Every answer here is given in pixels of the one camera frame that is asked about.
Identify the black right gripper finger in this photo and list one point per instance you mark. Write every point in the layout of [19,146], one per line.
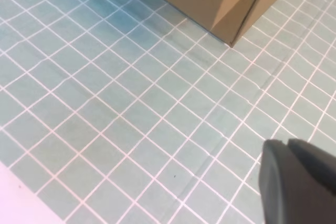
[297,183]

